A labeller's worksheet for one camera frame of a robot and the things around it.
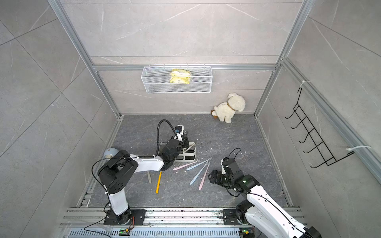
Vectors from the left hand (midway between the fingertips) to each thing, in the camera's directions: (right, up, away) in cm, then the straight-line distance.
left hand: (187, 130), depth 88 cm
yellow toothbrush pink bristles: (-17, -33, -4) cm, 37 cm away
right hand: (+15, -26, -8) cm, 31 cm away
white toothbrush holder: (0, -15, 0) cm, 15 cm away
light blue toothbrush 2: (+7, -26, +1) cm, 27 cm away
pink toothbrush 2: (+10, -28, 0) cm, 30 cm away
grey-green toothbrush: (-23, -28, -1) cm, 36 cm away
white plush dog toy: (+27, +14, +22) cm, 38 cm away
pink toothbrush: (-2, -23, +3) cm, 23 cm away
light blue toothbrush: (+14, -19, +8) cm, 25 cm away
